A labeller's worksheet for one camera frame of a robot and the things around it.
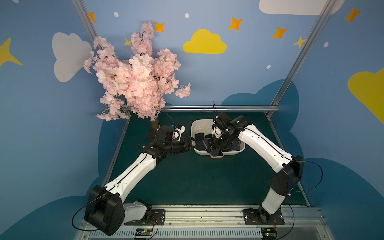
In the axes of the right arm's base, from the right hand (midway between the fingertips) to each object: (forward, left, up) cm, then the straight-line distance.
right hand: (215, 149), depth 79 cm
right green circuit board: (-34, -28, -22) cm, 49 cm away
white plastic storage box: (+28, +8, -19) cm, 34 cm away
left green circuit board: (-37, +34, -20) cm, 54 cm away
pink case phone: (0, -1, -4) cm, 5 cm away
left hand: (+1, +10, +4) cm, 11 cm away
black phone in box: (+22, +9, -19) cm, 30 cm away
